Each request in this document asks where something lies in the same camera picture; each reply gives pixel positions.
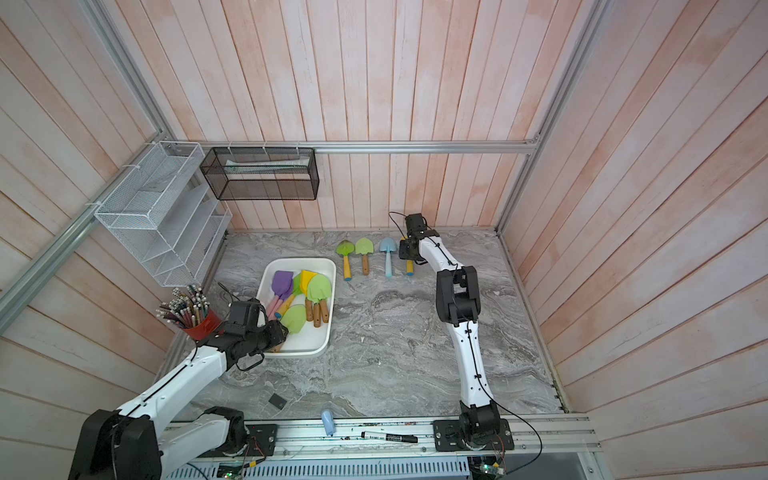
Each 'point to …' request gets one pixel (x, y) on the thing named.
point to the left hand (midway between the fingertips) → (283, 336)
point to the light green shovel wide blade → (319, 290)
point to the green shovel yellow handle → (346, 247)
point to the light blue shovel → (388, 245)
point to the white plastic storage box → (312, 341)
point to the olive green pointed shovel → (364, 247)
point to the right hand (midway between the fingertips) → (407, 250)
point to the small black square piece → (277, 401)
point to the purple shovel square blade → (282, 287)
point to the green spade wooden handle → (294, 320)
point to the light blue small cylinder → (329, 422)
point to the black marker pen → (388, 436)
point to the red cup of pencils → (191, 312)
